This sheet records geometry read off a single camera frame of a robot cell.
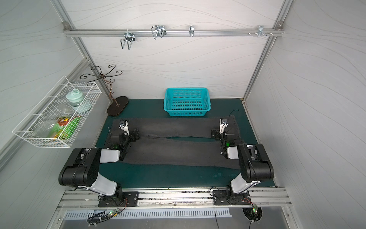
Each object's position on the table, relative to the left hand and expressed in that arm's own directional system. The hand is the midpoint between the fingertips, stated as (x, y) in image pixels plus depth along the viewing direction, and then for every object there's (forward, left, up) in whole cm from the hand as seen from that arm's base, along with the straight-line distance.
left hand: (131, 129), depth 94 cm
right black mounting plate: (-37, -57, -6) cm, 68 cm away
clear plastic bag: (-17, +26, +26) cm, 41 cm away
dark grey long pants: (-5, -44, -7) cm, 45 cm away
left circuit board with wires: (-46, +7, -10) cm, 48 cm away
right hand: (+4, -61, 0) cm, 61 cm away
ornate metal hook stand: (+29, +19, -4) cm, 35 cm away
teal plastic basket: (+33, -37, -5) cm, 49 cm away
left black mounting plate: (-40, -6, +1) cm, 41 cm away
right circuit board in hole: (-42, -73, -6) cm, 84 cm away
